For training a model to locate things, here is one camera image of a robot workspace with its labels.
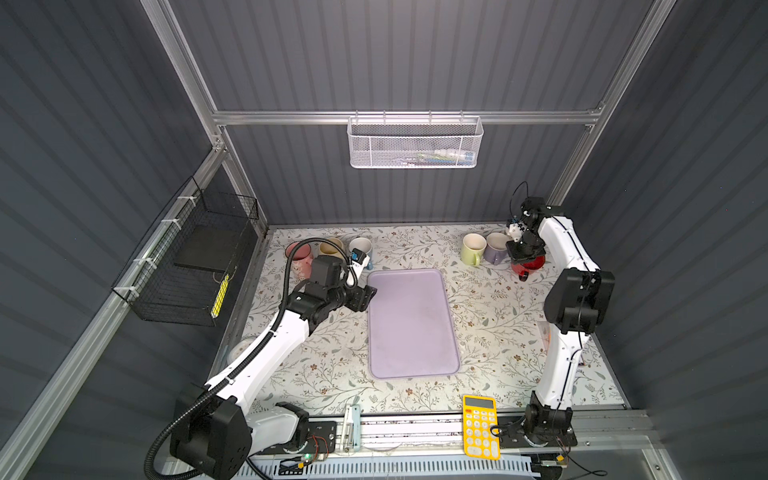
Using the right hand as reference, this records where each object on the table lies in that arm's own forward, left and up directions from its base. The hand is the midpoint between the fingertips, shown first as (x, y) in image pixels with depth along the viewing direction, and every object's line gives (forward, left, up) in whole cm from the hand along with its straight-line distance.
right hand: (523, 260), depth 95 cm
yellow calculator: (-43, +20, -9) cm, 48 cm away
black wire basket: (-18, +94, +19) cm, 97 cm away
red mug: (-3, +1, -1) cm, 3 cm away
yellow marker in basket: (-25, +82, +18) cm, 87 cm away
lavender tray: (-19, +37, -11) cm, 43 cm away
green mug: (+9, +14, -3) cm, 17 cm away
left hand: (-14, +50, +8) cm, 53 cm away
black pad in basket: (-11, +88, +21) cm, 91 cm away
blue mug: (+12, +53, -5) cm, 54 cm away
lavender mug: (+8, +6, -4) cm, 11 cm away
